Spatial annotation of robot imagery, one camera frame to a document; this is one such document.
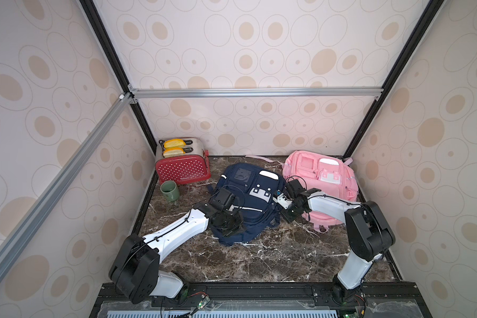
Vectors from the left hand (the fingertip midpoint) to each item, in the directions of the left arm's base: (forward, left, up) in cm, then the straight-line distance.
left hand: (252, 228), depth 78 cm
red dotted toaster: (+33, +29, 0) cm, 43 cm away
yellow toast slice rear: (+40, +38, +8) cm, 56 cm away
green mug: (+23, +40, -7) cm, 47 cm away
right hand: (+11, -16, -12) cm, 23 cm away
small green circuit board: (-25, +19, -11) cm, 33 cm away
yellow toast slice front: (+35, +39, +8) cm, 53 cm away
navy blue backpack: (+27, -2, -9) cm, 29 cm away
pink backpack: (+35, -41, -7) cm, 54 cm away
